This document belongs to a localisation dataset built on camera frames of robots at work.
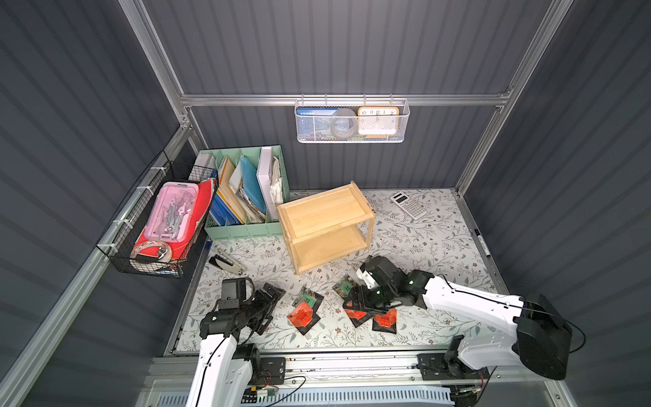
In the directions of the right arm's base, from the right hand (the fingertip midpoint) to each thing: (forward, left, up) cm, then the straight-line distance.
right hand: (354, 305), depth 77 cm
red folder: (+25, +47, +21) cm, 57 cm away
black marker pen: (+32, -57, -14) cm, 67 cm away
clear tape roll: (+6, +51, +19) cm, 55 cm away
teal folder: (+40, +37, +13) cm, 56 cm away
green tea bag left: (+7, +16, -10) cm, 20 cm away
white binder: (+42, +32, +16) cm, 55 cm away
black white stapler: (+18, +47, -7) cm, 51 cm away
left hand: (+1, +24, 0) cm, 24 cm away
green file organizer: (+35, +39, -4) cm, 52 cm away
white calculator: (+48, -27, -8) cm, 56 cm away
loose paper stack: (+38, +27, +16) cm, 49 cm away
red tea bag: (-1, +17, -9) cm, 19 cm away
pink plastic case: (+17, +53, +22) cm, 60 cm away
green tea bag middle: (+10, +3, -9) cm, 14 cm away
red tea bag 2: (-1, -1, -9) cm, 9 cm away
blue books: (+34, +50, +3) cm, 60 cm away
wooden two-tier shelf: (+23, +9, +11) cm, 26 cm away
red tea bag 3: (-2, -11, -9) cm, 14 cm away
